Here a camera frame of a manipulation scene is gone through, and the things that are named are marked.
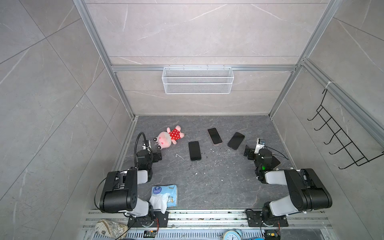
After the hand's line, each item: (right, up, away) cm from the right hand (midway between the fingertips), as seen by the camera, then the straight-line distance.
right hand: (256, 146), depth 93 cm
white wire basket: (-37, +44, +8) cm, 58 cm away
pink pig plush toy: (-59, +4, +3) cm, 59 cm away
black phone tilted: (-9, +2, +12) cm, 15 cm away
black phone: (-39, -6, +6) cm, 40 cm away
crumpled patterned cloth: (-76, -36, -25) cm, 88 cm away
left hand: (-66, -1, +1) cm, 66 cm away
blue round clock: (-21, -37, -27) cm, 50 cm away
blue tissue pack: (-51, -22, -15) cm, 57 cm away
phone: (-24, +5, +15) cm, 29 cm away
